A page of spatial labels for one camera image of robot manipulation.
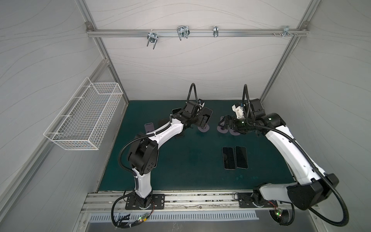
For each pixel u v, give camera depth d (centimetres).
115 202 66
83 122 69
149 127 91
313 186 38
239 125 64
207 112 98
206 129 101
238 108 68
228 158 89
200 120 80
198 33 78
